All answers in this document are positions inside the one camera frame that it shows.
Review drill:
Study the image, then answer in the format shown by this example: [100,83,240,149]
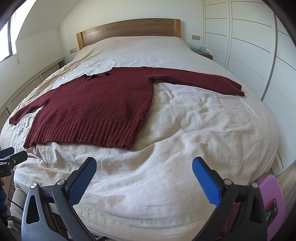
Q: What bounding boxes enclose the dark red knit sweater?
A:
[9,67,244,149]

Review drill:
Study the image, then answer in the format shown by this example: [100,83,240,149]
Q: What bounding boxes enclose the pink purple container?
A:
[217,175,285,240]

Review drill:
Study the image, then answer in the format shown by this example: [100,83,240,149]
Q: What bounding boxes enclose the low louvered cabinet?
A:
[0,57,65,130]

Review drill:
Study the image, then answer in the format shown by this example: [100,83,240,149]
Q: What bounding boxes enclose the window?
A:
[1,1,36,62]

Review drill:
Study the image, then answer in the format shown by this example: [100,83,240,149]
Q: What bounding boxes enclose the wooden nightstand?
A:
[190,48,213,60]

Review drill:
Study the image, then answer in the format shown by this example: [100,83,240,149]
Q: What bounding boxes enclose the items on nightstand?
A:
[198,46,209,54]

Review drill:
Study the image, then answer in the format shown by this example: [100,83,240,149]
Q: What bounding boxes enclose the white louvered wardrobe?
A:
[203,0,295,169]

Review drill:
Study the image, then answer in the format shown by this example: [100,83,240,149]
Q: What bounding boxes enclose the wooden headboard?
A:
[76,18,181,50]

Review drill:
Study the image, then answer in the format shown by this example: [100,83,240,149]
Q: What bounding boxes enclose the left wall switch plate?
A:
[70,48,77,54]

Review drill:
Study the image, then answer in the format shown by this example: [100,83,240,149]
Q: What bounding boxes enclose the wall switch plate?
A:
[70,48,77,54]
[192,35,200,40]

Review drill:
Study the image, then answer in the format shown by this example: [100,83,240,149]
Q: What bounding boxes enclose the right wall switch plate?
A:
[192,35,200,40]

